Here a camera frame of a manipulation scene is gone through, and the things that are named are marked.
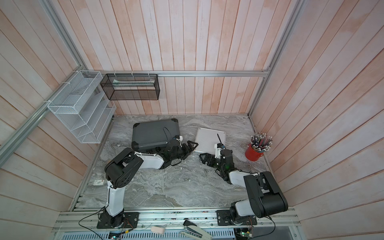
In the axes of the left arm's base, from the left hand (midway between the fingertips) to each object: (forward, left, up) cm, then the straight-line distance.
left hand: (196, 149), depth 92 cm
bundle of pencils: (+1, -38, +7) cm, 39 cm away
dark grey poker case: (+11, +28, +2) cm, 30 cm away
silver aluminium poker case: (+12, -8, -5) cm, 15 cm away
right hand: (-3, -6, -2) cm, 7 cm away
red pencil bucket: (-2, -35, -2) cm, 36 cm away
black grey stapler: (-42, +3, -4) cm, 42 cm away
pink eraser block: (-42, +19, -5) cm, 46 cm away
